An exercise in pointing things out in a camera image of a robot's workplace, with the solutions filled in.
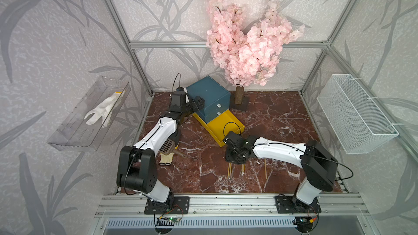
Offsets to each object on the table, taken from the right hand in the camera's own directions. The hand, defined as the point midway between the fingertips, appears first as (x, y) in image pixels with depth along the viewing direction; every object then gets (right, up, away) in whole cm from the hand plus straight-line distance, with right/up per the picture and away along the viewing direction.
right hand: (225, 159), depth 84 cm
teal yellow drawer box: (-6, +21, +13) cm, 26 cm away
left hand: (-14, +29, +4) cm, 33 cm away
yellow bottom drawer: (-2, +14, +20) cm, 25 cm away
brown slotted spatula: (-32, +4, +5) cm, 33 cm away
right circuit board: (+35, -25, -11) cm, 45 cm away
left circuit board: (-27, -24, -12) cm, 38 cm away
